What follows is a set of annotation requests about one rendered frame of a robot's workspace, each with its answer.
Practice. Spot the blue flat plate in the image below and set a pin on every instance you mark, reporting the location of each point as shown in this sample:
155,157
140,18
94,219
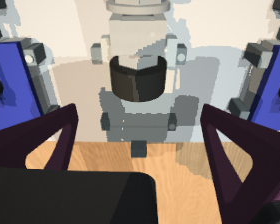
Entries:
22,98

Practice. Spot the blue rectangular block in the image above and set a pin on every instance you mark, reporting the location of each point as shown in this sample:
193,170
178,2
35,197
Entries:
261,98

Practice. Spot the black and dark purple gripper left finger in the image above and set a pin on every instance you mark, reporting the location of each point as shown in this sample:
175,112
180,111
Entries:
19,140

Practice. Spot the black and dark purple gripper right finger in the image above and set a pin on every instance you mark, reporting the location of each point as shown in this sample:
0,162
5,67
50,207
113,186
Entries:
262,184

